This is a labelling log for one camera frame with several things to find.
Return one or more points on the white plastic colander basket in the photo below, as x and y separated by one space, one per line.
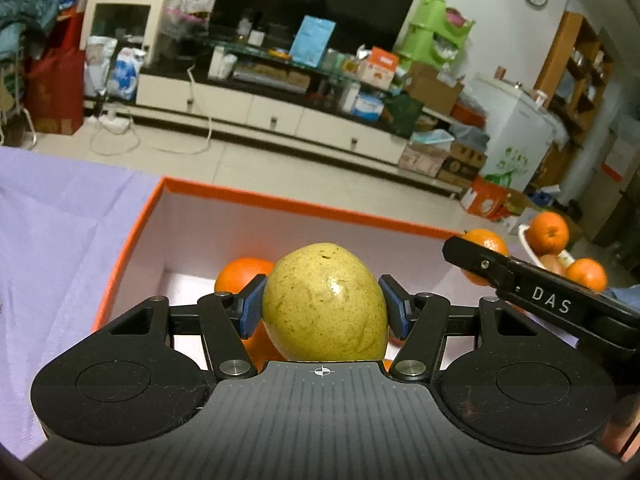
524 240

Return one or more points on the pink printed carton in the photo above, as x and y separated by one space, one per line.
422 160

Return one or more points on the green plastic stacking bins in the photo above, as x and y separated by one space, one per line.
425 35

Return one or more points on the white power strip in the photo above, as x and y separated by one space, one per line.
114 124

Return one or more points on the orange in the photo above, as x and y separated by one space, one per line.
260 347
548 232
487 242
240 275
586 272

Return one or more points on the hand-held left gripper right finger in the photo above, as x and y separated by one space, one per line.
392 305

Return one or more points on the blue white plastic bag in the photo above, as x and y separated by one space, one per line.
129 75

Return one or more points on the clear plastic storage box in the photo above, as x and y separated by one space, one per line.
432 138

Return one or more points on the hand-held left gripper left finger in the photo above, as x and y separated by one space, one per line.
252 305

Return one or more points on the red paper bag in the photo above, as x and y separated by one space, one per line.
55 90

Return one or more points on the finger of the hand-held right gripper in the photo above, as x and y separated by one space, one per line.
470 257

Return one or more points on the blue paper packet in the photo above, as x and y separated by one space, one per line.
312 40

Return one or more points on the yellow green pear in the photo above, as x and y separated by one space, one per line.
325 305

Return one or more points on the orange cardboard box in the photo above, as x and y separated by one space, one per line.
225 225

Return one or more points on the white chest freezer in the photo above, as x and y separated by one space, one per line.
520 130

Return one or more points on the blue white box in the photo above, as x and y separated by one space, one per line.
367 107

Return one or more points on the brown cardboard box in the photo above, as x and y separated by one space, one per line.
435 92

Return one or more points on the blue padded jacket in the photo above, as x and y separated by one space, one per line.
30 15

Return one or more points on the purple printed tablecloth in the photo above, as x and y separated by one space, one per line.
50 235

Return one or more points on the orange white floor carton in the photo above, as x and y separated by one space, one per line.
485 200

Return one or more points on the white television cabinet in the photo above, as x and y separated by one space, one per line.
280 115

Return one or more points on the wooden shelf unit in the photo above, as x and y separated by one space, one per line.
555 60

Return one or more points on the dark green bag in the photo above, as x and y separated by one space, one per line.
402 115

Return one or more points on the white glass-door cabinet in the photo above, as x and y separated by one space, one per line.
125 25

